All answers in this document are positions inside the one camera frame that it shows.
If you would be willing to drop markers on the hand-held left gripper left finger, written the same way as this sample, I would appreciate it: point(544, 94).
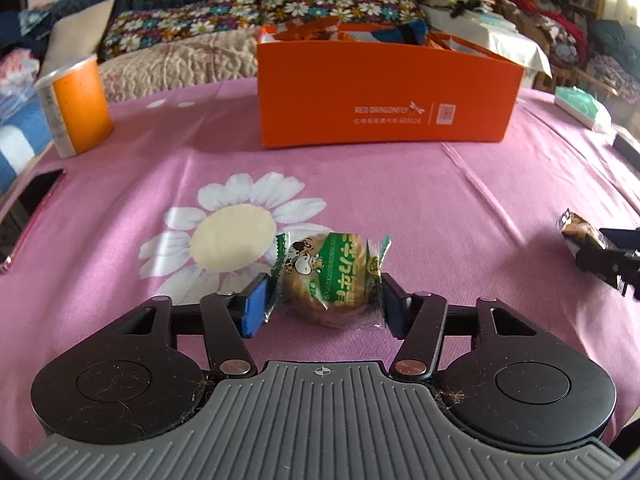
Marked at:
point(255, 305)

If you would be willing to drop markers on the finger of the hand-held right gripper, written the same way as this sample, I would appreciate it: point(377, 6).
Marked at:
point(607, 267)
point(622, 239)

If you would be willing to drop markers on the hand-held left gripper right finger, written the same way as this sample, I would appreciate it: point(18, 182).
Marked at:
point(395, 310)

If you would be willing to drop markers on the small brown snack packet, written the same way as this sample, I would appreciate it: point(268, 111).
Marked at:
point(575, 227)

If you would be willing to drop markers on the green clear cookie packet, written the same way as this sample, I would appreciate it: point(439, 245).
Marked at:
point(325, 280)

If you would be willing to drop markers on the orange cardboard box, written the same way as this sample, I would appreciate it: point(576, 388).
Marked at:
point(350, 90)

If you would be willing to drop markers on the pink floral tablecloth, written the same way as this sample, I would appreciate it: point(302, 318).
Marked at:
point(450, 200)

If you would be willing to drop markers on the green tissue pack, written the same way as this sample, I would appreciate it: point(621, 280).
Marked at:
point(582, 107)

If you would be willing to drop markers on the dark clothes pile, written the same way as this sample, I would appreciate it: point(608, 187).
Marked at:
point(617, 50)

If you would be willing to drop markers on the white cloth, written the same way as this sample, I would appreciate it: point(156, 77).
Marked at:
point(505, 42)

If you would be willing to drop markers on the beige quilted sofa cover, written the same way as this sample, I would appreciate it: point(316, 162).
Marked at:
point(175, 70)

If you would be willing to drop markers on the black smartphone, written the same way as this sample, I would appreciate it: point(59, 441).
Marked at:
point(25, 210)

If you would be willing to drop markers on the orange and white cup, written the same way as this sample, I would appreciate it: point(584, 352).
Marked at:
point(82, 105)

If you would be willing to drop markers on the clear orange bread packet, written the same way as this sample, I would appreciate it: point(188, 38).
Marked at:
point(310, 29)

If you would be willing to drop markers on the blue striped blanket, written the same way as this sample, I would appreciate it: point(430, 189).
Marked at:
point(15, 145)

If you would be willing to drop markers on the floral cushion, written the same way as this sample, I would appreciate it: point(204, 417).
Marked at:
point(350, 7)
point(175, 22)

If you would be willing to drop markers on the beige pillow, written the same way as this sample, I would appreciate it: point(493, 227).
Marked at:
point(75, 37)

